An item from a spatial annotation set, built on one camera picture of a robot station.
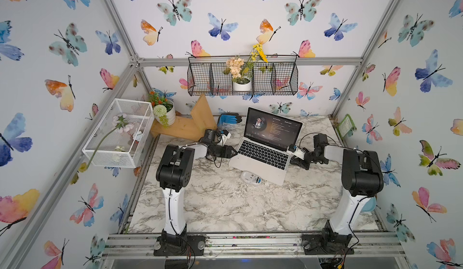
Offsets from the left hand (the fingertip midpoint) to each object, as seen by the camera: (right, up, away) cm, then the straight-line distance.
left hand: (235, 150), depth 101 cm
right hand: (+33, -4, -1) cm, 34 cm away
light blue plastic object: (+63, -23, -18) cm, 69 cm away
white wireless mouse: (+8, -12, -11) cm, 18 cm away
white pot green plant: (-36, +22, -8) cm, 43 cm away
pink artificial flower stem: (-45, +14, -29) cm, 55 cm away
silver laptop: (+15, -1, +1) cm, 15 cm away
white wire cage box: (-43, +8, -29) cm, 52 cm away
